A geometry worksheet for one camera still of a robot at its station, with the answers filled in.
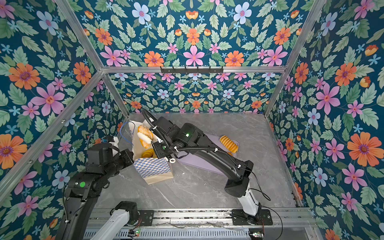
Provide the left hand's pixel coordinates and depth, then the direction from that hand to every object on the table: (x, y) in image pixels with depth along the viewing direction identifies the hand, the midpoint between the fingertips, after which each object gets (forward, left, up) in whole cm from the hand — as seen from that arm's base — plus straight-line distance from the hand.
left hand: (135, 149), depth 66 cm
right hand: (-2, -11, +2) cm, 11 cm away
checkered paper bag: (-5, -5, -13) cm, 14 cm away
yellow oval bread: (+10, +2, -23) cm, 25 cm away
